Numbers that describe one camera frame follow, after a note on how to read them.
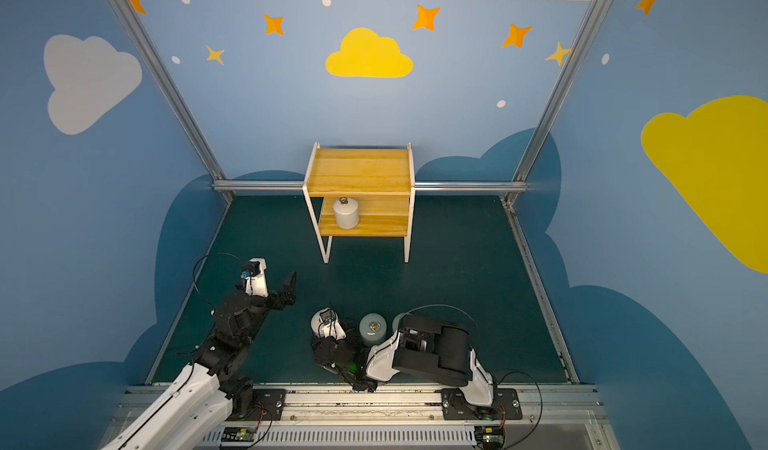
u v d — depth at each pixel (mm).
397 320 823
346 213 867
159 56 831
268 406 738
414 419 745
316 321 802
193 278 1028
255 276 666
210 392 548
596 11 737
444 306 505
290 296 732
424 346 529
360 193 786
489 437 731
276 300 707
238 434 718
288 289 732
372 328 784
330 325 748
